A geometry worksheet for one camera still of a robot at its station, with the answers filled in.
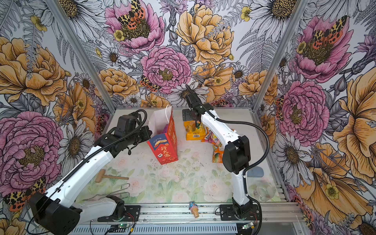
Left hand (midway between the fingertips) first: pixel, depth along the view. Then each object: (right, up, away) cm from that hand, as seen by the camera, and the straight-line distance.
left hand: (151, 137), depth 78 cm
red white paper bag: (+6, -3, 0) cm, 7 cm away
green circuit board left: (-11, -42, -7) cm, 44 cm away
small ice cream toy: (+22, -35, -4) cm, 42 cm away
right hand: (+21, +9, +13) cm, 27 cm away
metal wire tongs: (-30, -32, +2) cm, 44 cm away
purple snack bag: (+4, +3, +16) cm, 17 cm away
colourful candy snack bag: (+34, -3, +19) cm, 39 cm away
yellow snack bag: (+22, 0, +22) cm, 31 cm away
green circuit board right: (+48, -42, -6) cm, 64 cm away
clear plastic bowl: (+59, -29, +3) cm, 66 cm away
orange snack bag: (+37, -14, +14) cm, 42 cm away
